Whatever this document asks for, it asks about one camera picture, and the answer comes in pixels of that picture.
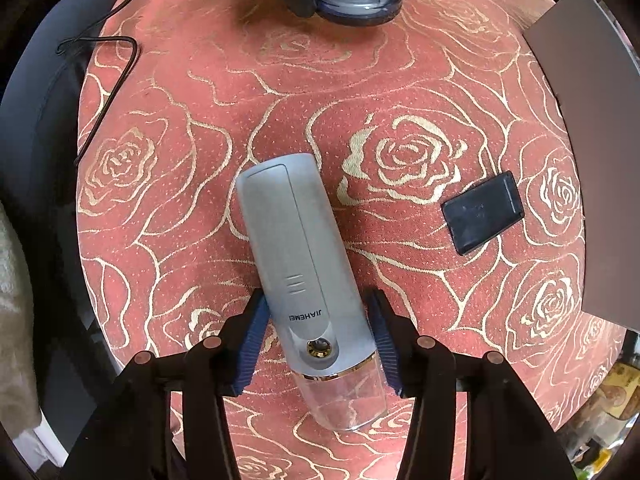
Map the beige cloth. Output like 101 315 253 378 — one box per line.
0 200 46 431

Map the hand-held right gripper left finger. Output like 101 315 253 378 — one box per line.
59 289 268 480

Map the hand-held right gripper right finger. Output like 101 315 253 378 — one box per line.
367 287 561 480

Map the red rose pattern tablecloth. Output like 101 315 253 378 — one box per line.
75 0 628 480

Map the black cable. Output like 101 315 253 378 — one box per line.
56 0 163 166

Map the grey chair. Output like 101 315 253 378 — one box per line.
0 0 121 411

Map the small black rectangular case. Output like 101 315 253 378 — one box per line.
441 171 525 255

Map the wide yellow lid jar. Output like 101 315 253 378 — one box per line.
585 345 640 461

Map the grey cardboard box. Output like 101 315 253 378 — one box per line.
520 0 640 333

